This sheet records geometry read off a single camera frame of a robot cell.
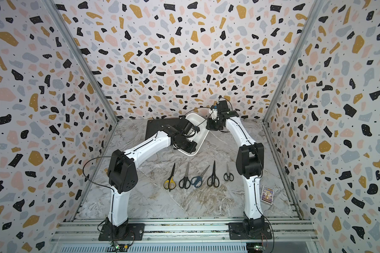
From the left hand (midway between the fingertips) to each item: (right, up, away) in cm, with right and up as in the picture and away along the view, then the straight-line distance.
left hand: (197, 148), depth 89 cm
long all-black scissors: (+9, -18, +1) cm, 21 cm away
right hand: (+6, +13, +9) cm, 17 cm away
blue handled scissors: (0, -19, +3) cm, 19 cm away
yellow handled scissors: (-15, -20, 0) cm, 25 cm away
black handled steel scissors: (-7, -20, +1) cm, 21 cm away
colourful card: (+37, -24, -5) cm, 45 cm away
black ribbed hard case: (-30, +15, +28) cm, 44 cm away
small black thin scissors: (+19, -16, +4) cm, 25 cm away
